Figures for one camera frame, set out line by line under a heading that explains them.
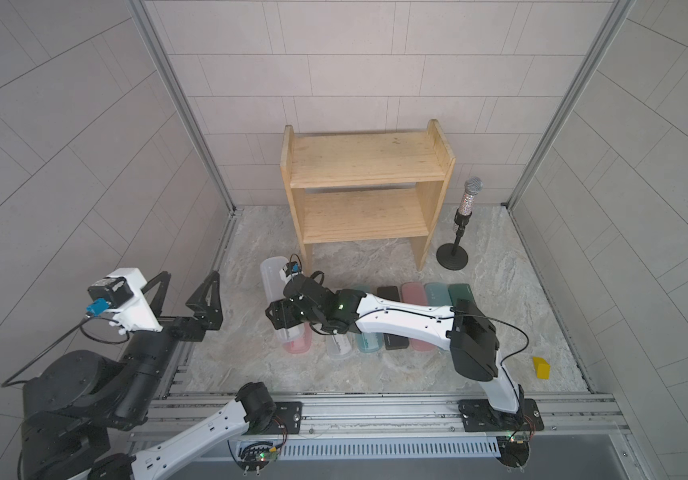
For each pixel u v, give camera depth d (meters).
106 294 0.33
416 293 0.92
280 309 0.65
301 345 0.82
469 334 0.50
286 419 0.71
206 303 0.41
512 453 0.72
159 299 0.46
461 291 0.94
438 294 0.93
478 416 0.71
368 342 0.81
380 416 0.72
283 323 0.64
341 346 0.82
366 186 0.68
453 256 1.00
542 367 0.79
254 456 0.66
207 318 0.40
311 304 0.57
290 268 0.68
